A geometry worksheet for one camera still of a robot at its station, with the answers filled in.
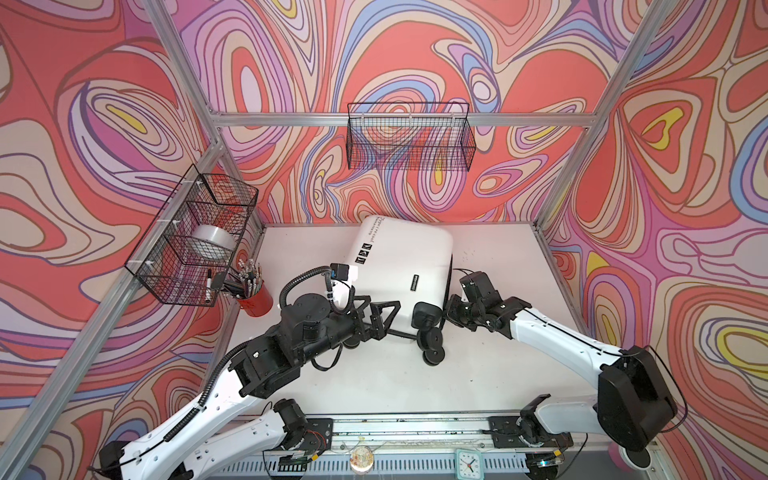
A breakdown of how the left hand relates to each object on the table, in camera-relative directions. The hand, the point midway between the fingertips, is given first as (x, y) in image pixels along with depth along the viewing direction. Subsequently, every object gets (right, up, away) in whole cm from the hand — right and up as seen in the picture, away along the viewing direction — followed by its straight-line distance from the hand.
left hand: (389, 303), depth 60 cm
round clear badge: (-7, -39, +10) cm, 41 cm away
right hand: (+16, -9, +25) cm, 31 cm away
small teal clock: (+19, -39, +8) cm, 43 cm away
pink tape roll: (+53, -36, +7) cm, 65 cm away
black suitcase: (+6, +7, +24) cm, 26 cm away
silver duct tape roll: (-44, +15, +14) cm, 48 cm away
